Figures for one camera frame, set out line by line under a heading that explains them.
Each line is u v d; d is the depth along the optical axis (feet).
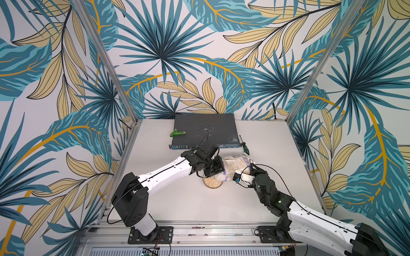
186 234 2.45
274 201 1.92
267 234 2.37
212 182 2.81
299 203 1.83
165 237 2.40
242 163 2.51
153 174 1.55
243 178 2.34
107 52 2.75
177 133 3.46
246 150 3.32
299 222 1.74
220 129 3.59
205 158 2.06
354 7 2.23
